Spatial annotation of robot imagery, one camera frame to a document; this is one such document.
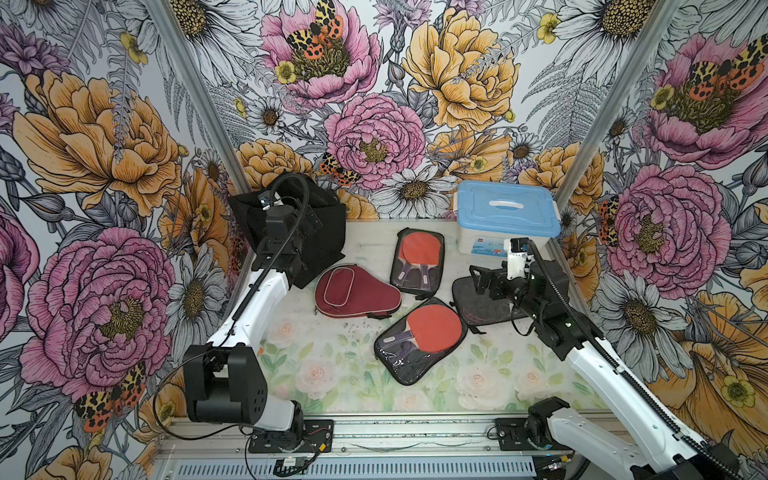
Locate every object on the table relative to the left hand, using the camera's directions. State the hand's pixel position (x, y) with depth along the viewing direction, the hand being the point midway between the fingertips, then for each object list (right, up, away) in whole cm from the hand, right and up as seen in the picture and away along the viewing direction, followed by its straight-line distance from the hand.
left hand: (299, 221), depth 84 cm
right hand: (+49, -13, -7) cm, 51 cm away
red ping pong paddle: (+34, -12, +23) cm, 43 cm away
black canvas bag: (+2, -7, +20) cm, 22 cm away
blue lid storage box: (+59, +5, +20) cm, 62 cm away
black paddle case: (+52, -27, +13) cm, 60 cm away
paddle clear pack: (+36, -32, +8) cm, 49 cm away
